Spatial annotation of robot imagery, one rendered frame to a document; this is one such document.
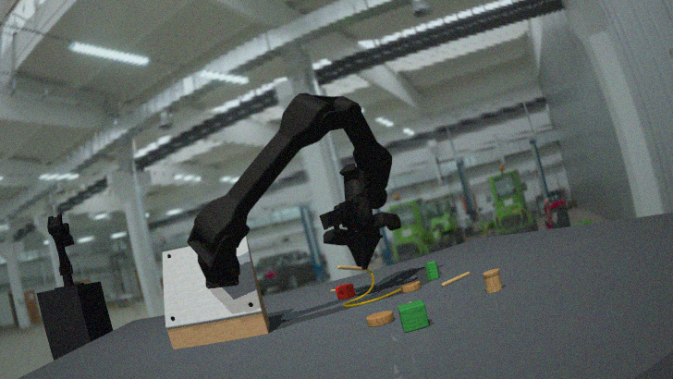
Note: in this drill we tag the small wooden cylinder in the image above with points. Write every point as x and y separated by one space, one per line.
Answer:
492 281

